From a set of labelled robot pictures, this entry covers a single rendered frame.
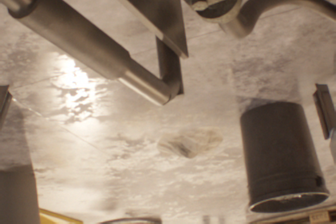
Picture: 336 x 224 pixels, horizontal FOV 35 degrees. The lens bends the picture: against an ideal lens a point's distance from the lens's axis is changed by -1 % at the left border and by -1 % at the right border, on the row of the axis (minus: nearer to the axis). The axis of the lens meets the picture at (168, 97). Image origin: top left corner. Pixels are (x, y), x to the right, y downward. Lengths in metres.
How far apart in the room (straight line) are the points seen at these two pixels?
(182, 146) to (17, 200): 0.79
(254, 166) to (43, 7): 1.73
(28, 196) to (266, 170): 1.15
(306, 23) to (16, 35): 0.82
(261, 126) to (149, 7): 1.57
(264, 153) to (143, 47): 0.70
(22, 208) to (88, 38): 2.17
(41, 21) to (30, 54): 1.20
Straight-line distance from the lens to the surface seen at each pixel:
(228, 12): 0.61
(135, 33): 1.50
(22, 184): 2.60
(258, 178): 2.03
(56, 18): 0.39
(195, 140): 2.29
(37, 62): 1.62
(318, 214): 4.38
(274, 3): 0.87
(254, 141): 2.07
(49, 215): 3.41
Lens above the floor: 0.78
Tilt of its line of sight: 24 degrees down
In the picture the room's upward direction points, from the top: 173 degrees clockwise
